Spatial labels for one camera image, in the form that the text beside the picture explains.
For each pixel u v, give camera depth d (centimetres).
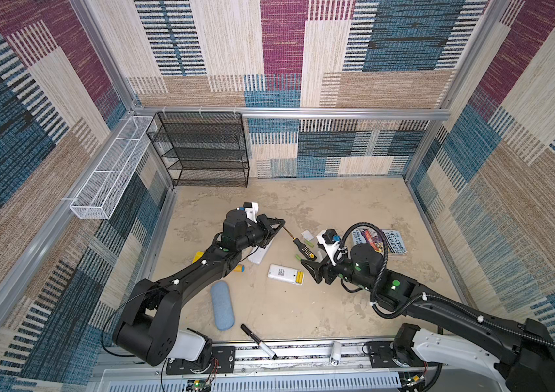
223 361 73
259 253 94
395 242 96
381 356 73
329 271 64
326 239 63
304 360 75
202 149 110
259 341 76
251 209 79
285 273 89
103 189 73
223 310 81
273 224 80
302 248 76
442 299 50
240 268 89
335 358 71
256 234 74
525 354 40
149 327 42
